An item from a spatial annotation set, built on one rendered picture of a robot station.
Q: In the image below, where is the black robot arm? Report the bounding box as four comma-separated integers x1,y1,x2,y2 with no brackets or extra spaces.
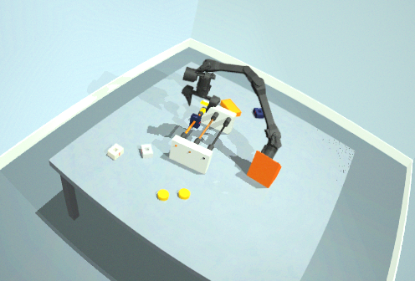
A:
183,59,282,159

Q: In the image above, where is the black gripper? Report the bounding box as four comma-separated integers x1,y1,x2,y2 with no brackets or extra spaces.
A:
182,83,220,113

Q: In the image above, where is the yellow short cylinder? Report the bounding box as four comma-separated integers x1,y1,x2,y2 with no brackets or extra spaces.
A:
158,189,169,201
179,188,190,199

